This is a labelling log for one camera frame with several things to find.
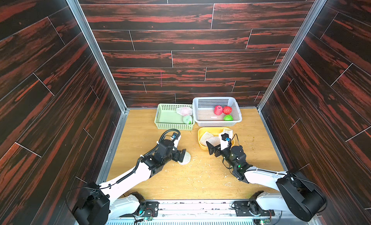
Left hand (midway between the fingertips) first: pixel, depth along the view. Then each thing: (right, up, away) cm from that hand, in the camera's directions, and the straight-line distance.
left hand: (180, 147), depth 83 cm
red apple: (+36, +24, +28) cm, 52 cm away
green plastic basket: (-12, +18, +30) cm, 37 cm away
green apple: (+35, +18, +22) cm, 45 cm away
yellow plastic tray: (+25, +8, +19) cm, 32 cm away
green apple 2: (+4, -9, +6) cm, 11 cm away
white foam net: (+18, +4, +15) cm, 24 cm away
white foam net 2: (+32, +8, +11) cm, 35 cm away
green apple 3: (+5, +17, +21) cm, 27 cm away
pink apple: (+29, +24, +28) cm, 47 cm away
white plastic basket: (+18, +21, +32) cm, 42 cm away
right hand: (+22, +5, +2) cm, 23 cm away
